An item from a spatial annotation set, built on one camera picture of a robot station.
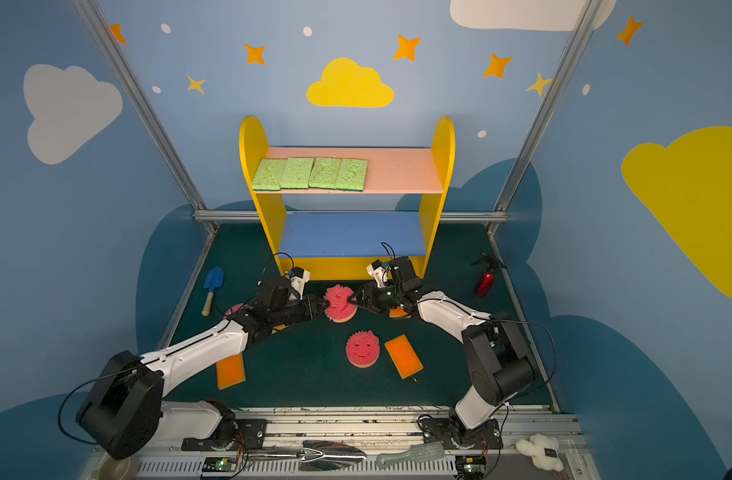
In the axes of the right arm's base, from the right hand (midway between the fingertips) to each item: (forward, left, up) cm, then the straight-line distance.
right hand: (354, 299), depth 85 cm
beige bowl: (-42, +54, -11) cm, 69 cm away
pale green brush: (-35, -20, -12) cm, 42 cm away
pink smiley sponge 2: (-4, +4, +1) cm, 5 cm away
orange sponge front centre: (-11, -15, -13) cm, 23 cm away
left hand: (-1, +7, 0) cm, 7 cm away
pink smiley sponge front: (-11, -3, -10) cm, 15 cm away
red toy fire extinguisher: (+13, -43, -8) cm, 46 cm away
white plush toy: (-33, -48, -11) cm, 59 cm away
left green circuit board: (-40, +30, -14) cm, 52 cm away
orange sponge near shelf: (-5, -13, +3) cm, 14 cm away
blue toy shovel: (+13, +52, -12) cm, 55 cm away
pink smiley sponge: (+2, +41, -14) cm, 44 cm away
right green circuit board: (-37, -31, -15) cm, 51 cm away
